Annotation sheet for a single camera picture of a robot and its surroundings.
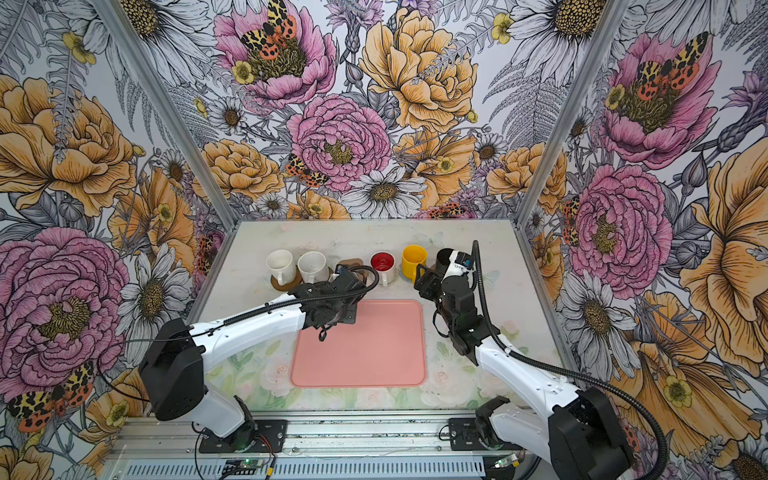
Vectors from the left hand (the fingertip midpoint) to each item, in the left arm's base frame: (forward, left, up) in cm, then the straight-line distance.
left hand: (341, 315), depth 85 cm
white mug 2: (+20, +12, -2) cm, 23 cm away
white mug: (+19, +21, -2) cm, 28 cm away
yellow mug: (+22, -21, -1) cm, 31 cm away
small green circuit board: (-33, +20, -10) cm, 40 cm away
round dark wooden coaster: (+18, +18, -9) cm, 27 cm away
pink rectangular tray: (-5, -12, -11) cm, 17 cm away
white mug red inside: (+21, -12, -4) cm, 25 cm away
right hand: (+6, -23, +9) cm, 25 cm away
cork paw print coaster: (+26, -1, -10) cm, 28 cm away
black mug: (+20, -31, -1) cm, 36 cm away
